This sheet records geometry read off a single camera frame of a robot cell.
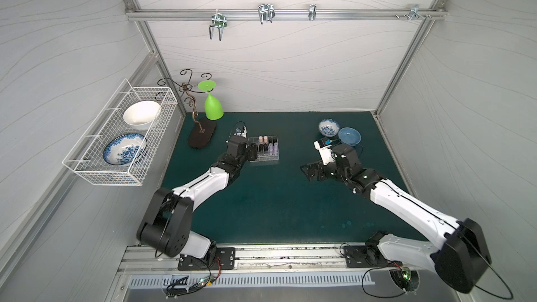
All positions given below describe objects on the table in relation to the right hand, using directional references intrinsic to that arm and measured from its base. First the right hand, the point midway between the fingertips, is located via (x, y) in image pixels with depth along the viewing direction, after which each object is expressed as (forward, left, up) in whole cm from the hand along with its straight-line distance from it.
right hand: (311, 161), depth 81 cm
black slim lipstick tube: (+13, +22, -10) cm, 28 cm away
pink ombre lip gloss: (+15, +20, -6) cm, 26 cm away
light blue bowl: (+26, -24, -15) cm, 38 cm away
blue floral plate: (-9, +62, +18) cm, 65 cm away
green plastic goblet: (+21, +43, +7) cm, 48 cm away
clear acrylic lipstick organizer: (+13, +19, -10) cm, 25 cm away
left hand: (+9, +26, -2) cm, 28 cm away
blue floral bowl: (+31, -13, -15) cm, 37 cm away
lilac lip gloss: (+13, +15, -14) cm, 24 cm away
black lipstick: (+13, +20, -10) cm, 26 cm away
